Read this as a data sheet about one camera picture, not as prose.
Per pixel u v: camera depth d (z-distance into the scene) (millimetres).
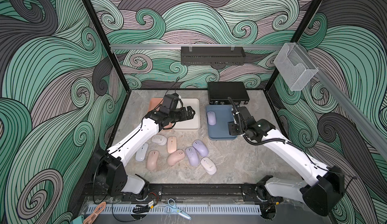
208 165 797
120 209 697
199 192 744
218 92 1170
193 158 833
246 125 580
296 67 779
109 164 406
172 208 696
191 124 978
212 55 946
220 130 925
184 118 700
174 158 833
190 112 713
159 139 897
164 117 575
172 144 892
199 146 864
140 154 855
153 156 833
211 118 981
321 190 367
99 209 684
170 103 602
